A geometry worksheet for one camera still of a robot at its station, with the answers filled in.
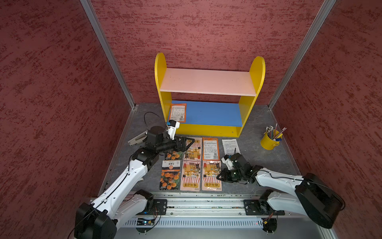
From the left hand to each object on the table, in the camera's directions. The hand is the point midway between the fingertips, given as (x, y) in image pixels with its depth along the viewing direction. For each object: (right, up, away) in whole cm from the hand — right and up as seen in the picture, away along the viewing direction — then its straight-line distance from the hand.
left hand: (188, 142), depth 74 cm
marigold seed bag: (-10, -11, +18) cm, 23 cm away
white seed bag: (+27, -6, +23) cm, 36 cm away
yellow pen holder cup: (+50, -4, +17) cm, 53 cm away
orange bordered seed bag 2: (+14, -8, +22) cm, 27 cm away
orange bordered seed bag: (-8, +16, +23) cm, 30 cm away
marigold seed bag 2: (-11, -21, +10) cm, 26 cm away
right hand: (+17, -23, +9) cm, 30 cm away
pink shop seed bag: (+3, -9, +21) cm, 23 cm away
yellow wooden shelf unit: (+22, +27, +46) cm, 58 cm away
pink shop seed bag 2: (+12, -23, +9) cm, 28 cm away
